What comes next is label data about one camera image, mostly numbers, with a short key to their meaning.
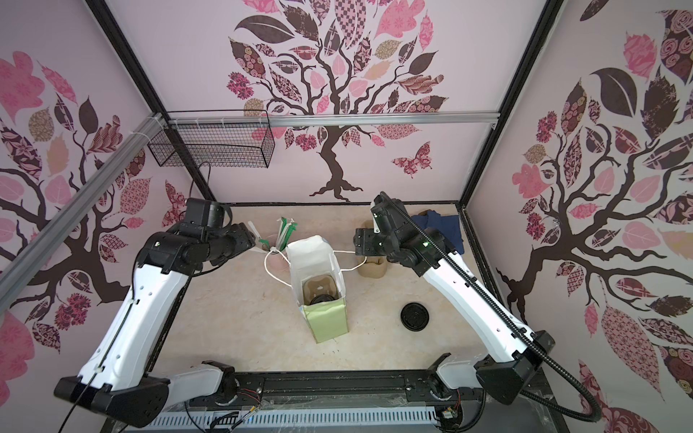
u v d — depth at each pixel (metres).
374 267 0.88
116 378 0.37
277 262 0.92
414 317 0.85
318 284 0.93
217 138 0.95
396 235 0.49
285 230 0.90
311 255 0.79
